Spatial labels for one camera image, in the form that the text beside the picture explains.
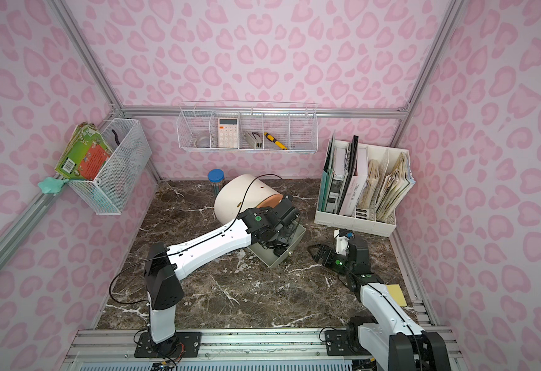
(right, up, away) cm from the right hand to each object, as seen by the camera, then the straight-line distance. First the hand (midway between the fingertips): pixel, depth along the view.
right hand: (315, 250), depth 85 cm
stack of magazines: (+30, +23, +1) cm, 38 cm away
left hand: (-12, +11, -3) cm, 16 cm away
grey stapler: (-26, +45, +16) cm, 54 cm away
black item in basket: (-75, +42, +3) cm, 86 cm away
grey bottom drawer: (-17, -4, +6) cm, 19 cm away
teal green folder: (+4, +26, -2) cm, 26 cm away
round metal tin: (-45, +42, +11) cm, 63 cm away
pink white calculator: (-34, +46, +10) cm, 58 cm away
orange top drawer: (-16, +18, -3) cm, 24 cm away
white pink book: (+16, +24, 0) cm, 29 cm away
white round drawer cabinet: (-27, +21, +2) cm, 34 cm away
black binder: (+12, +28, -5) cm, 30 cm away
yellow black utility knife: (-14, +42, +13) cm, 46 cm away
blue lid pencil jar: (-39, +28, +10) cm, 49 cm away
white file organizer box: (+31, +35, +16) cm, 49 cm away
